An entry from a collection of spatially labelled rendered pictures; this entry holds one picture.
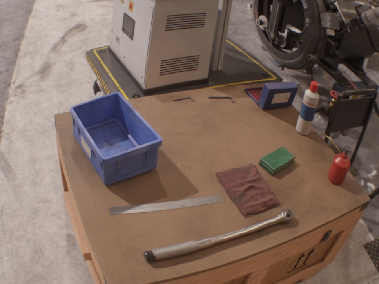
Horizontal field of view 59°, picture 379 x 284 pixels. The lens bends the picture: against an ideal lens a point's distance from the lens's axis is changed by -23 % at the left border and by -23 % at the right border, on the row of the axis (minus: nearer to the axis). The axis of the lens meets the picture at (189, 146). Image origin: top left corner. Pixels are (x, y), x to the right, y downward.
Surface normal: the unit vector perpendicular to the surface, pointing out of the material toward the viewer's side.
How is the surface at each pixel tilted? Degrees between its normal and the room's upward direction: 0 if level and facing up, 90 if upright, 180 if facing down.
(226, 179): 4
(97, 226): 0
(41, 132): 0
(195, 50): 90
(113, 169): 90
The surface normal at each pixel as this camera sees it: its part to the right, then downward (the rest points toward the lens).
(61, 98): 0.12, -0.77
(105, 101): 0.57, 0.57
